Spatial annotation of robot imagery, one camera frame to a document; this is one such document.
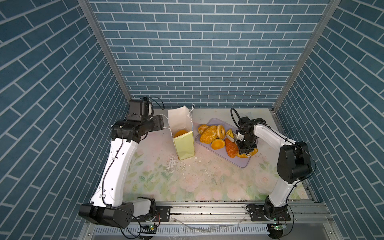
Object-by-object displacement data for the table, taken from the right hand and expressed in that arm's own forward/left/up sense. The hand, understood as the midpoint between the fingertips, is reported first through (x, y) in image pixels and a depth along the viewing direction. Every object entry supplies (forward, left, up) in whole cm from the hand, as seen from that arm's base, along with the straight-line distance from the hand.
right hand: (241, 150), depth 89 cm
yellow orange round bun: (+6, +14, -3) cm, 15 cm away
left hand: (-2, +45, +26) cm, 52 cm away
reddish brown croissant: (+3, +5, -3) cm, 7 cm away
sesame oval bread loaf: (+10, +20, +1) cm, 22 cm away
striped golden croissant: (-4, -6, +7) cm, 10 cm away
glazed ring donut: (+15, +12, -2) cm, 20 cm away
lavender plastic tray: (-4, -2, -7) cm, 8 cm away
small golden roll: (+16, +25, -1) cm, 30 cm away
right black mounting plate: (-31, -6, -7) cm, 33 cm away
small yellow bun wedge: (+14, +6, -1) cm, 15 cm away
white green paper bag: (+14, +39, +6) cm, 42 cm away
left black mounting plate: (-36, +41, -6) cm, 55 cm away
